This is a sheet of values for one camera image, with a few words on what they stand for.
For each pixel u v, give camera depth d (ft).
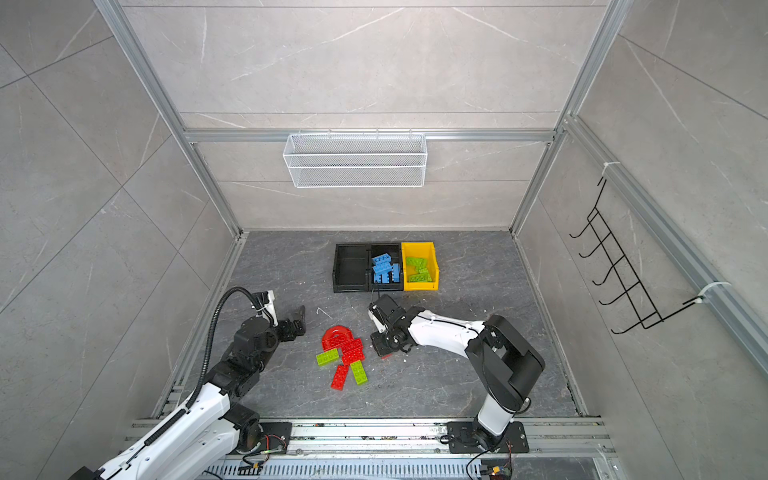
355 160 3.29
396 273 3.40
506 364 1.48
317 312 3.16
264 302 2.25
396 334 2.13
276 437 2.40
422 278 3.32
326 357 2.81
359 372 2.72
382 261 3.41
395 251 3.43
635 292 2.11
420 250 3.56
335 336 2.97
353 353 2.81
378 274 3.32
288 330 2.39
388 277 3.39
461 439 2.38
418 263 3.52
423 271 3.44
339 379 2.68
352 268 3.68
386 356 2.83
